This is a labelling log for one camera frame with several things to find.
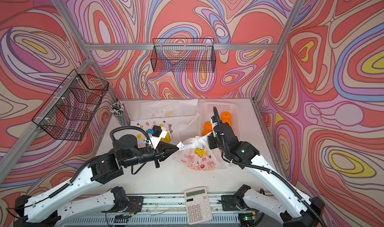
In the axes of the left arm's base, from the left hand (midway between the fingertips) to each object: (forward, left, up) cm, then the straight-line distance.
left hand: (179, 149), depth 58 cm
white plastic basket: (+43, -33, -21) cm, 58 cm away
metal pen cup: (+35, +41, -14) cm, 56 cm away
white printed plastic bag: (+6, -7, -16) cm, 18 cm away
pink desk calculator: (-14, -8, -31) cm, 35 cm away
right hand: (+12, -16, -11) cm, 23 cm away
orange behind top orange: (+30, -15, -28) cm, 44 cm away
